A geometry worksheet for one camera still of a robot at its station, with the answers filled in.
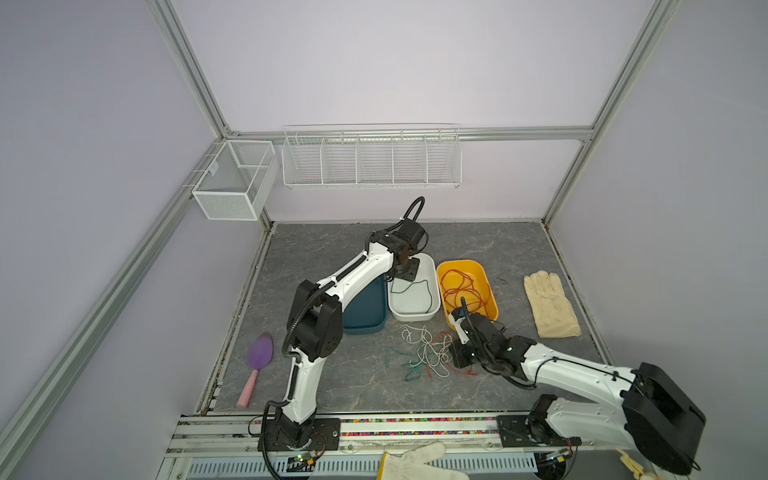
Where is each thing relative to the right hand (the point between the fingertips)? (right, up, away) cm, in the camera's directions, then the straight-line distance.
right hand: (451, 349), depth 85 cm
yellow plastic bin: (+12, +22, +15) cm, 29 cm away
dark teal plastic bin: (-25, +9, +6) cm, 27 cm away
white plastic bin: (-8, +12, +15) cm, 21 cm away
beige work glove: (+35, +9, +11) cm, 38 cm away
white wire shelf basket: (-24, +60, +14) cm, 66 cm away
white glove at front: (-12, -22, -16) cm, 29 cm away
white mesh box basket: (-71, +53, +17) cm, 90 cm away
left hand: (-12, +21, +5) cm, 25 cm away
